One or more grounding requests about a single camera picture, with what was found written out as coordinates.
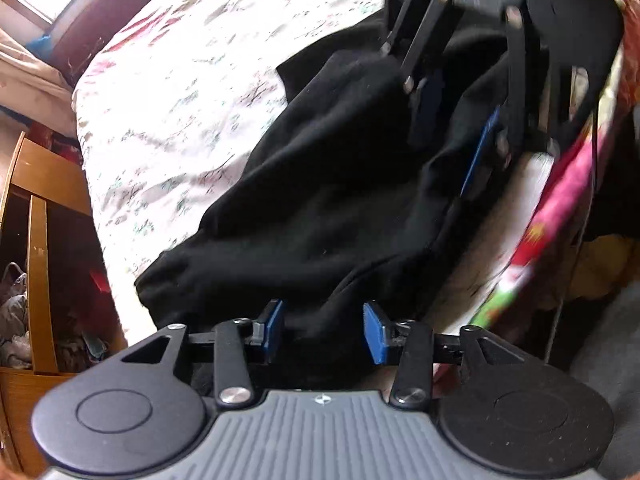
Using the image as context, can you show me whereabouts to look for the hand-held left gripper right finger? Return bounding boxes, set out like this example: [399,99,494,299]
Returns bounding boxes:
[362,301,528,409]

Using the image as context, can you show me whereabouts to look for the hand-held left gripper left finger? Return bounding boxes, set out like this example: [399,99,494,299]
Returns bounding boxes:
[117,299,286,407]

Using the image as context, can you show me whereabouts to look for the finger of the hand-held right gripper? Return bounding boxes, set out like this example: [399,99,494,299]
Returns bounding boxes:
[459,6,592,198]
[380,0,454,147]

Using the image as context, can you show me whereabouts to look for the black pants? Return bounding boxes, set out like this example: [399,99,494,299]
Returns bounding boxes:
[134,24,551,397]

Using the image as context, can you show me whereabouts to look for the red green printed bed sheet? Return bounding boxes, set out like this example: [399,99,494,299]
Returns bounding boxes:
[470,0,631,333]

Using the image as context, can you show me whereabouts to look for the yellow cloth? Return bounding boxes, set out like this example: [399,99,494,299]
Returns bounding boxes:
[567,234,640,313]

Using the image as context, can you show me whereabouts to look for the floral patchwork bed quilt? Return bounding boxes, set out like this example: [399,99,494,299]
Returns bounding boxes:
[71,0,556,346]

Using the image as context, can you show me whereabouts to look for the pile of clothes in desk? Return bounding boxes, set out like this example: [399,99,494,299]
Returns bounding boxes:
[0,260,108,372]

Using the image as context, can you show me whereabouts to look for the wooden desk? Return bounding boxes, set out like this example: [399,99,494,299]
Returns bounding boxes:
[0,130,128,477]

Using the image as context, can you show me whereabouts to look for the black cable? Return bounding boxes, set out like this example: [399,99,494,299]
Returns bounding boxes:
[545,0,621,361]

